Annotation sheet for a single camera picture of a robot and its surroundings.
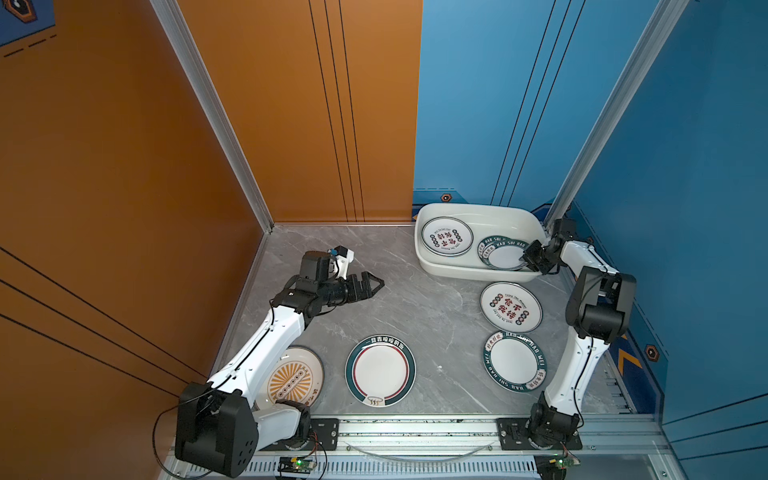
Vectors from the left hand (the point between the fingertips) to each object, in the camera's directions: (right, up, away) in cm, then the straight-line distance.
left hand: (373, 284), depth 79 cm
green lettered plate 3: (+41, -24, +8) cm, 48 cm away
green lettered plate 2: (+47, +7, +29) cm, 55 cm away
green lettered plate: (+42, +13, +33) cm, 55 cm away
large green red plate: (+2, -25, +3) cm, 25 cm away
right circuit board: (+45, -41, -10) cm, 62 cm away
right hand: (+50, +7, +23) cm, 55 cm away
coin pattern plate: (+44, -9, +17) cm, 48 cm away
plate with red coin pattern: (+26, +14, +33) cm, 44 cm away
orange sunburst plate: (-21, -26, +3) cm, 34 cm away
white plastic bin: (+56, +20, +37) cm, 70 cm away
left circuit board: (-18, -42, -9) cm, 47 cm away
